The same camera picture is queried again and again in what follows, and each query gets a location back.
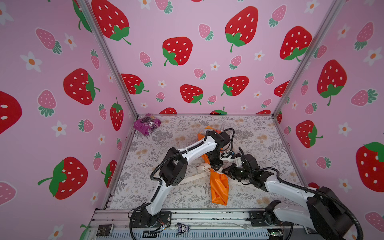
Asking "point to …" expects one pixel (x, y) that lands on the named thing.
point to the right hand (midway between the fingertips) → (220, 171)
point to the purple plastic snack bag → (147, 124)
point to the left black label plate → (105, 230)
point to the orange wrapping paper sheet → (219, 183)
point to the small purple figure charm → (182, 228)
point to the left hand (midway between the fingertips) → (217, 167)
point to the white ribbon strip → (197, 176)
